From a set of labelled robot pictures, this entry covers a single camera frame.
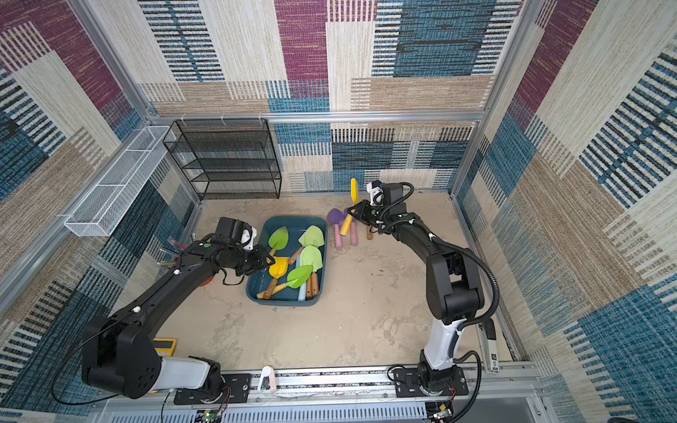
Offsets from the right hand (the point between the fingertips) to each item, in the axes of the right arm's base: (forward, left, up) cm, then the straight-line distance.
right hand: (352, 213), depth 92 cm
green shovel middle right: (-8, +15, -13) cm, 22 cm away
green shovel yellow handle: (-16, +20, -15) cm, 30 cm away
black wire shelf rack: (+28, +50, +3) cm, 57 cm away
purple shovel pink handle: (+13, +6, -16) cm, 21 cm away
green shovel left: (+1, +29, -16) cm, 33 cm away
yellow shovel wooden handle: (-13, +27, -15) cm, 34 cm away
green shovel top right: (+1, +15, -15) cm, 22 cm away
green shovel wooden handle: (+2, -7, -16) cm, 17 cm away
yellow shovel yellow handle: (+2, -1, +5) cm, 5 cm away
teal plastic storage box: (-2, +20, -15) cm, 25 cm away
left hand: (-16, +25, -3) cm, 30 cm away
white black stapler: (-36, -38, -13) cm, 54 cm away
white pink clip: (-47, +25, -16) cm, 56 cm away
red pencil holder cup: (-30, +36, +10) cm, 48 cm away
